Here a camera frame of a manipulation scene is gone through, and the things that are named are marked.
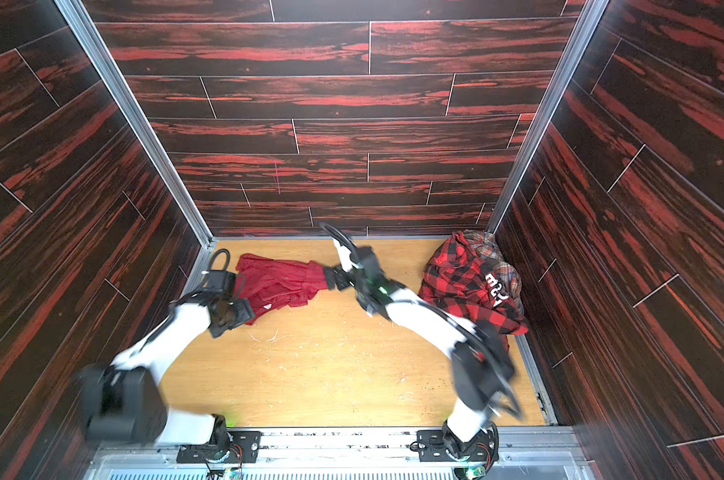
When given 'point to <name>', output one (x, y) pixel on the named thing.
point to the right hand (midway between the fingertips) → (345, 261)
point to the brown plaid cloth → (487, 249)
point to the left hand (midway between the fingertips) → (244, 317)
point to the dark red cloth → (271, 284)
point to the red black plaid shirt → (456, 276)
